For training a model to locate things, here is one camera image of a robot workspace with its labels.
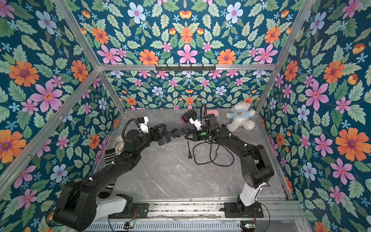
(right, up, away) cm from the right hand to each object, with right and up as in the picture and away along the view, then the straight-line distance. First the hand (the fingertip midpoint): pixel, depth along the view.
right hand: (189, 134), depth 84 cm
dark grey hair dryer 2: (0, +14, +31) cm, 34 cm away
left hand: (-14, +5, -5) cm, 16 cm away
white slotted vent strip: (-11, -45, -14) cm, 48 cm away
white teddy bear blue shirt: (+37, +12, +23) cm, 45 cm away
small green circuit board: (-31, -45, -12) cm, 56 cm away
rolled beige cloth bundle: (-48, -8, +12) cm, 50 cm away
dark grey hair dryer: (-13, -2, -6) cm, 15 cm away
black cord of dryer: (+13, -18, +7) cm, 23 cm away
